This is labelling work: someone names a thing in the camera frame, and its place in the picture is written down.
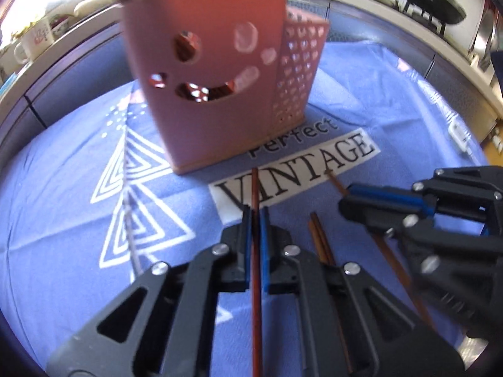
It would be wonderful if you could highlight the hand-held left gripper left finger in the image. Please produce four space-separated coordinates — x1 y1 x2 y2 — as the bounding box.
46 205 253 377

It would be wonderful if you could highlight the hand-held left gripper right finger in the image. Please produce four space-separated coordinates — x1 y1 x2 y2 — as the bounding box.
260 207 467 377

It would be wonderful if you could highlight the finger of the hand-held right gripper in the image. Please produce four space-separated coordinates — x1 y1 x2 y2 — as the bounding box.
339 197 503 283
348 166 503 222

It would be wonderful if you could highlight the dark red wooden chopstick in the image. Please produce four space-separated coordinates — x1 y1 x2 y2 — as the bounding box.
251 167 263 377

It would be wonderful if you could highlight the pink perforated utensil holder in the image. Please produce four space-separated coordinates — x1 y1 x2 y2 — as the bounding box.
122 0 331 175

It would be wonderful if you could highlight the small white plug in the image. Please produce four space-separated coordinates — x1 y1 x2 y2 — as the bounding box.
446 120 478 158

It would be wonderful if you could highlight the stainless steel pot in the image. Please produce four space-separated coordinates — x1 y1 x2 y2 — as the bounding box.
469 8 503 71

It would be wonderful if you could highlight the gas stove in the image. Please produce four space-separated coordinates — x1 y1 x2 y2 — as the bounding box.
310 0 472 44

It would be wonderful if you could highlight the blue printed tablecloth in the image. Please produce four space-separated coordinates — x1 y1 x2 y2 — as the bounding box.
0 41 496 377

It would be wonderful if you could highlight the white dough lump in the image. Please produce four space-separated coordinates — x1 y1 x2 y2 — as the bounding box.
73 0 119 16

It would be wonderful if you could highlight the white mug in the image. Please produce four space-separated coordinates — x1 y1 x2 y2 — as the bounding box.
14 18 56 65

